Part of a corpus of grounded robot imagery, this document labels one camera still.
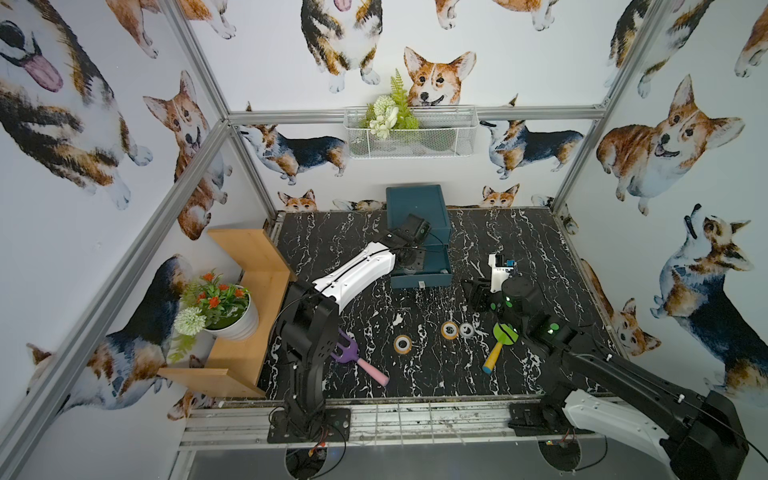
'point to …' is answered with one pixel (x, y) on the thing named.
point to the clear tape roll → (466, 329)
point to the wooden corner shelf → (241, 366)
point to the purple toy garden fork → (350, 354)
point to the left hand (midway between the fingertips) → (412, 250)
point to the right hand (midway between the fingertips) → (475, 273)
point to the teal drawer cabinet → (426, 201)
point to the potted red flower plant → (223, 310)
